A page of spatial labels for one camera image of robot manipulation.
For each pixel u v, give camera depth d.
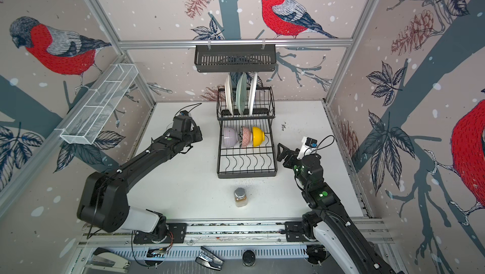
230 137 0.92
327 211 0.52
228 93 0.76
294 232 0.71
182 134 0.67
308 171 0.56
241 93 0.75
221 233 0.75
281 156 0.70
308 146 0.66
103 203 0.43
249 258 0.60
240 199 0.73
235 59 1.07
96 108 0.76
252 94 0.74
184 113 0.79
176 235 0.73
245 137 0.91
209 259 0.67
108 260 0.69
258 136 0.93
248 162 0.93
